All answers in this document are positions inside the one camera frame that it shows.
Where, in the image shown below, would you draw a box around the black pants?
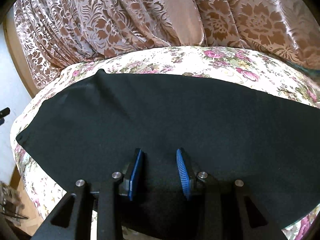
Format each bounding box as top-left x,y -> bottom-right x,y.
16,70 -> 319,239

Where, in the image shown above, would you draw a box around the floral bedspread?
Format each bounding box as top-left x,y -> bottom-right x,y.
10,45 -> 320,240

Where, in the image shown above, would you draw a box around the wooden rack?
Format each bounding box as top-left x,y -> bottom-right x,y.
0,181 -> 29,220

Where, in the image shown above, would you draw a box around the brown patterned curtain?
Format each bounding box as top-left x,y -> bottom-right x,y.
14,0 -> 319,89

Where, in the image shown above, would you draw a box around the wooden window frame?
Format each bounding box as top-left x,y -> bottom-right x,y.
3,8 -> 40,98

